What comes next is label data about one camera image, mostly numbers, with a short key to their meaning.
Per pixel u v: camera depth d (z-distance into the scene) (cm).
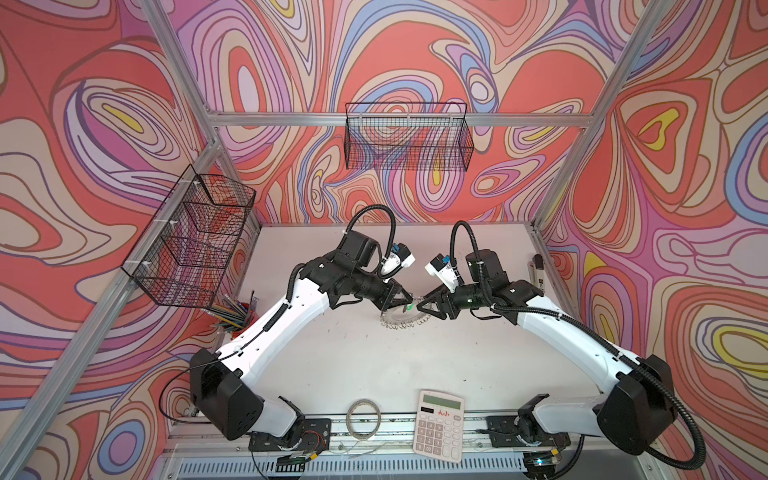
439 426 73
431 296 75
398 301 69
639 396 40
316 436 72
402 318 81
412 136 96
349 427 75
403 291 67
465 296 66
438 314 69
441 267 68
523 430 66
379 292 62
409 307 70
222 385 38
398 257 64
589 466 70
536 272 101
